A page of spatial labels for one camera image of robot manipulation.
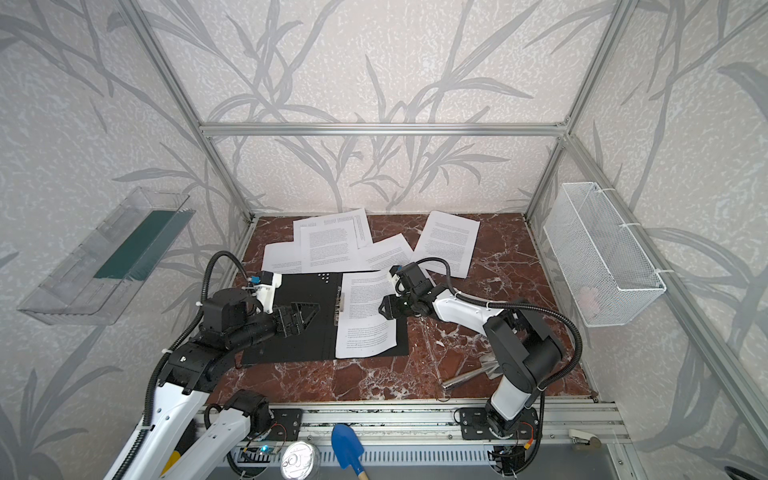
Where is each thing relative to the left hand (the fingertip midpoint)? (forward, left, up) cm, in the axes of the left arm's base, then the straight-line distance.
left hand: (312, 301), depth 71 cm
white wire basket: (0, -64, +13) cm, 65 cm away
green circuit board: (-29, +12, -23) cm, 39 cm away
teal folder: (-1, +4, -23) cm, 24 cm away
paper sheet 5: (+39, -40, -24) cm, 61 cm away
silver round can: (-30, 0, -17) cm, 35 cm away
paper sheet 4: (+31, -16, -23) cm, 42 cm away
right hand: (+9, -17, -17) cm, 25 cm away
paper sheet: (+2, -9, -24) cm, 25 cm away
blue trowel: (-28, -9, -22) cm, 37 cm away
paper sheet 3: (+35, +5, -25) cm, 43 cm away
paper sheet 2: (+30, +22, -25) cm, 45 cm away
